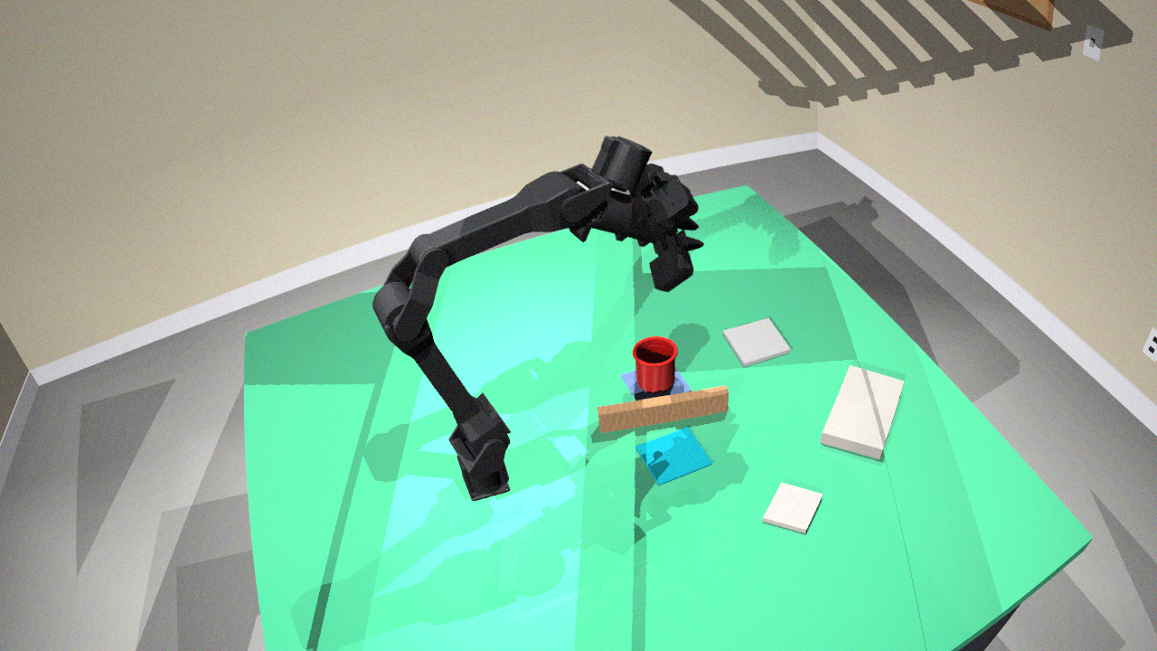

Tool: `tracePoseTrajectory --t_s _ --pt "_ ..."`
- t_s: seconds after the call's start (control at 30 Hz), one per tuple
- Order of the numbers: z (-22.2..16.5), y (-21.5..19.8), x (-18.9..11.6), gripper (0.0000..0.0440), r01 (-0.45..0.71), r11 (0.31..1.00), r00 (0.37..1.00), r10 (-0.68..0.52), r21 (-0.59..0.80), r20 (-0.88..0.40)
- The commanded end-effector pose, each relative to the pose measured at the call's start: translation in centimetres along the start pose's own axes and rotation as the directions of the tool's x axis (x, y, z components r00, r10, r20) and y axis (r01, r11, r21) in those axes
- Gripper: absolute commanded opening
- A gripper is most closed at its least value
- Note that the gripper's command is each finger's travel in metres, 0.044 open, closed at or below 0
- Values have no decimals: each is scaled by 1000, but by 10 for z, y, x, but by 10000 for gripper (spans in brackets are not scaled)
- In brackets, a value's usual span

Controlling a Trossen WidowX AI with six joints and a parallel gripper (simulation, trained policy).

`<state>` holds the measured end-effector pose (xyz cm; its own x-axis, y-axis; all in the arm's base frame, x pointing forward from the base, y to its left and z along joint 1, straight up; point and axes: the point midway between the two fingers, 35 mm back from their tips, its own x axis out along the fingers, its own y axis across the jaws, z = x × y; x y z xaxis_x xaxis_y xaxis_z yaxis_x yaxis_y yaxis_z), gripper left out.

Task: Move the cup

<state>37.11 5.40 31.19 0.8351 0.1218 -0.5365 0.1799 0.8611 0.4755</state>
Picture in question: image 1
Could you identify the tan wooden bar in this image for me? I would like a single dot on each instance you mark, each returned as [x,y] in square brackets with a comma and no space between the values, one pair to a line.
[663,409]

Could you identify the red cup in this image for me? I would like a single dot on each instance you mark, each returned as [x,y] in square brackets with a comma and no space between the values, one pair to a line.
[655,364]

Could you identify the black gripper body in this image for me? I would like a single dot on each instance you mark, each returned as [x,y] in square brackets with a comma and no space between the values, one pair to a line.
[673,265]

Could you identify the white flat square slab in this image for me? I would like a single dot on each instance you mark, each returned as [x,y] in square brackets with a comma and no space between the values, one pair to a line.
[792,507]

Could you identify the white flat box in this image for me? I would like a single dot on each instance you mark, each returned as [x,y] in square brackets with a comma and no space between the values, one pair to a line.
[863,412]

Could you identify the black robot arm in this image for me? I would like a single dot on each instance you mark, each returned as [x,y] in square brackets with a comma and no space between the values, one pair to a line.
[550,203]

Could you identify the white flat square tile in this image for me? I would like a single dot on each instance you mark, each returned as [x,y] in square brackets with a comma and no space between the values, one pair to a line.
[756,342]

